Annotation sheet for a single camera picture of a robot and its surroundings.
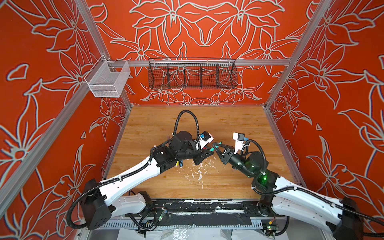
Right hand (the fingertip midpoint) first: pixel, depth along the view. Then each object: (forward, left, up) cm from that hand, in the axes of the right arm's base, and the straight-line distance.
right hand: (211, 146), depth 64 cm
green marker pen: (0, -1, -2) cm, 2 cm away
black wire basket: (+54, +7, +2) cm, 55 cm away
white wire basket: (+48, +62, +3) cm, 78 cm away
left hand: (+1, -1, -4) cm, 4 cm away
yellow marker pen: (-10, +14, +5) cm, 17 cm away
